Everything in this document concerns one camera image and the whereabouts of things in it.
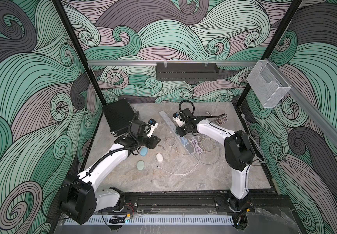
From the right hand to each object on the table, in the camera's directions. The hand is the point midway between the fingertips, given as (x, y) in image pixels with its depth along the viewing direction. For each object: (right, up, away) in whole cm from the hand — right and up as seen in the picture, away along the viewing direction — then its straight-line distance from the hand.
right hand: (178, 131), depth 95 cm
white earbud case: (-12, -15, -7) cm, 21 cm away
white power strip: (+6, -10, -3) cm, 12 cm away
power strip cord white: (+13, -11, -3) cm, 17 cm away
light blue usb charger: (+3, -5, -5) cm, 8 cm away
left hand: (-14, -1, -14) cm, 20 cm away
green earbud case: (-24, -19, -11) cm, 32 cm away
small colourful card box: (+34, +7, +12) cm, 36 cm away
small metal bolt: (+26, +13, +18) cm, 34 cm away
